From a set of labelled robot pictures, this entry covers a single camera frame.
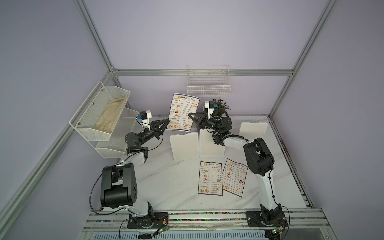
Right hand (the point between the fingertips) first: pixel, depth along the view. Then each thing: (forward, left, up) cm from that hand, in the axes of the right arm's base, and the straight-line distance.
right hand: (189, 116), depth 80 cm
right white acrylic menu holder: (0, -39, -14) cm, 42 cm away
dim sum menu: (-23, -12, -31) cm, 40 cm away
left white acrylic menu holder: (-9, +3, -16) cm, 19 cm away
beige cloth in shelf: (-2, +43, +1) cm, 43 cm away
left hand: (-5, +10, +1) cm, 12 cm away
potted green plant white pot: (+19, -21, -12) cm, 31 cm away
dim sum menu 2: (-22, -26, -30) cm, 46 cm away
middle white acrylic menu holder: (-6, -11, -22) cm, 25 cm away
